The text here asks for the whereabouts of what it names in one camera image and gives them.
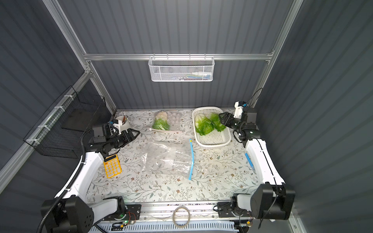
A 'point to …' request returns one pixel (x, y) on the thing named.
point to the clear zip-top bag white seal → (175, 119)
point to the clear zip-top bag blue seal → (172, 158)
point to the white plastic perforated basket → (214, 139)
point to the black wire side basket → (59, 132)
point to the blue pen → (250, 161)
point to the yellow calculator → (112, 165)
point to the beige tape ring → (179, 207)
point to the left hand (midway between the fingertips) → (136, 135)
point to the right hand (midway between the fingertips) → (226, 116)
